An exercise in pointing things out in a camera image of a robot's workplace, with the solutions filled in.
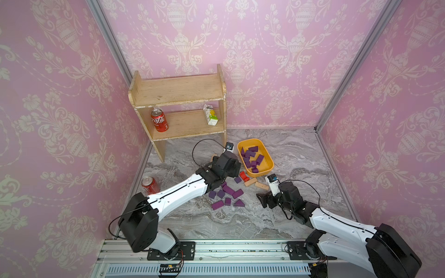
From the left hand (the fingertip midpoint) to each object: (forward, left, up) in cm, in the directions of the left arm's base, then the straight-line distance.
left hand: (230, 163), depth 83 cm
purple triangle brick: (-13, -5, -16) cm, 21 cm away
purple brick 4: (+6, -14, -15) cm, 22 cm away
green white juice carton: (+24, +11, +10) cm, 28 cm away
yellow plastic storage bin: (+16, -16, -16) cm, 28 cm away
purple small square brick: (-13, +1, -15) cm, 20 cm away
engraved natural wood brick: (-4, -17, -15) cm, 23 cm away
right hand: (-9, -17, -11) cm, 22 cm away
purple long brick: (+18, -12, -15) cm, 26 cm away
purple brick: (+13, -18, -15) cm, 26 cm away
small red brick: (+2, -8, -16) cm, 18 cm away
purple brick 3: (+22, -16, -16) cm, 31 cm away
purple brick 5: (-9, +9, -16) cm, 20 cm away
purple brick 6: (-8, -4, -17) cm, 19 cm away
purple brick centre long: (-5, +2, -16) cm, 17 cm away
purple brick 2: (-14, +6, -17) cm, 23 cm away
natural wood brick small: (-1, -11, -16) cm, 20 cm away
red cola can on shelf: (+16, +35, +13) cm, 40 cm away
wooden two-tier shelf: (+43, +34, 0) cm, 55 cm away
